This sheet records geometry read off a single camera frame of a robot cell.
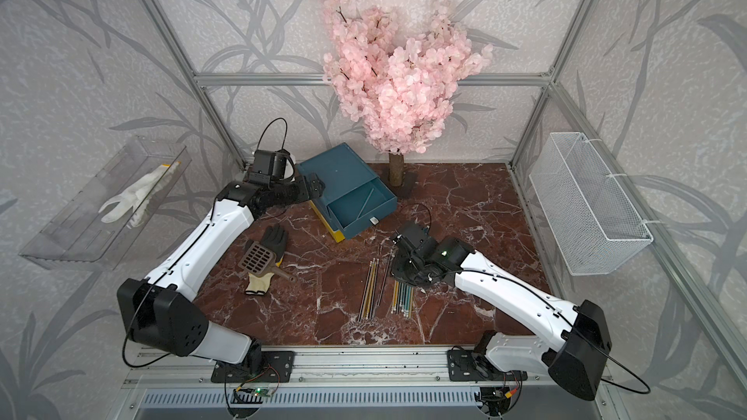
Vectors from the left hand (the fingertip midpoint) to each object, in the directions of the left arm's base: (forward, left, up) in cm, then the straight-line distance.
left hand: (314, 188), depth 82 cm
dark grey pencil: (-17, -21, -23) cm, 35 cm away
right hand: (-22, -22, -8) cm, 32 cm away
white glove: (-13, +35, +11) cm, 39 cm away
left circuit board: (-46, +13, -26) cm, 55 cm away
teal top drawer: (0, -14, -9) cm, 16 cm away
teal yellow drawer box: (+9, -7, -2) cm, 11 cm away
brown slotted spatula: (-12, +19, -20) cm, 30 cm away
